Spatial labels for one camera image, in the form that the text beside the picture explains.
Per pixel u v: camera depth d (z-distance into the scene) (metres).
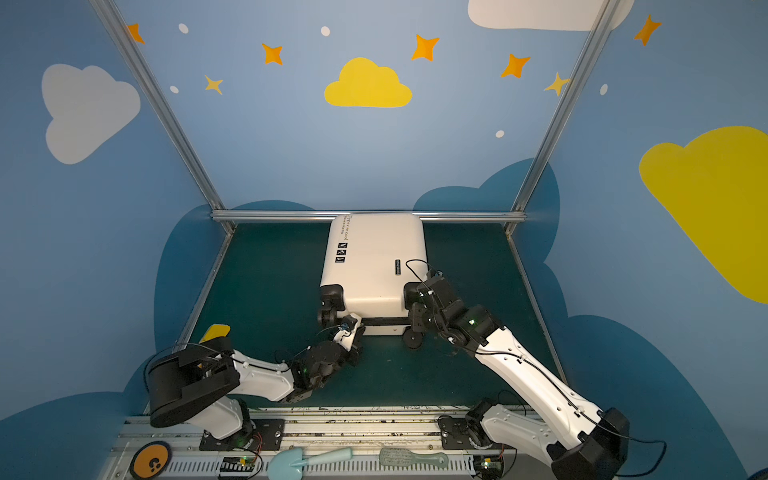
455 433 0.75
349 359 0.75
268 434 0.75
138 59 0.76
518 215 1.17
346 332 0.72
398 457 0.70
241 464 0.73
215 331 0.92
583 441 0.38
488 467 0.73
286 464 0.69
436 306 0.56
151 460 0.70
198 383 0.45
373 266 0.82
